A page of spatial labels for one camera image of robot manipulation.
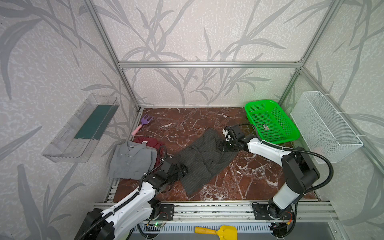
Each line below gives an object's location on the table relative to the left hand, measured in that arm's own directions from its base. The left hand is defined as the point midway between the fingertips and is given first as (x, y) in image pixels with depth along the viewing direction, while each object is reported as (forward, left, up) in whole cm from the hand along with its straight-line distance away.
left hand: (186, 167), depth 85 cm
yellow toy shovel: (-29, -20, -1) cm, 35 cm away
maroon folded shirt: (+14, +18, -3) cm, 23 cm away
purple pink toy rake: (+36, +35, -4) cm, 50 cm away
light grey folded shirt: (+4, +33, 0) cm, 33 cm away
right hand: (+15, -20, +3) cm, 25 cm away
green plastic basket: (+35, -60, -4) cm, 70 cm away
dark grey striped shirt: (+8, -10, -3) cm, 13 cm away
